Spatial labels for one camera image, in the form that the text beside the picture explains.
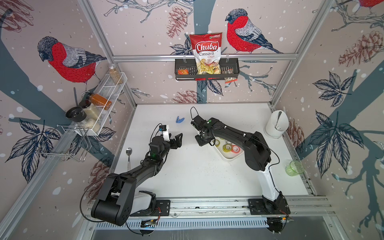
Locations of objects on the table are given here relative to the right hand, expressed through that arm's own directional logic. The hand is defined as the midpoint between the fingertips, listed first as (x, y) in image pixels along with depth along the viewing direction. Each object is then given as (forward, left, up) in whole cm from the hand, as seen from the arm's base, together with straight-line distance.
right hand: (201, 141), depth 93 cm
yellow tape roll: (+1, -11, -4) cm, 12 cm away
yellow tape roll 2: (-3, -16, -2) cm, 17 cm away
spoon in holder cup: (+13, -50, +3) cm, 52 cm away
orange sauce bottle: (+2, +50, +32) cm, 59 cm away
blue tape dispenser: (+19, +17, -4) cm, 26 cm away
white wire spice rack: (+16, +54, +27) cm, 63 cm away
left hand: (+1, +13, +10) cm, 17 cm away
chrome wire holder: (-21, +53, +31) cm, 65 cm away
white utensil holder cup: (+11, -52, +7) cm, 54 cm away
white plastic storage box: (-7, -18, -4) cm, 20 cm away
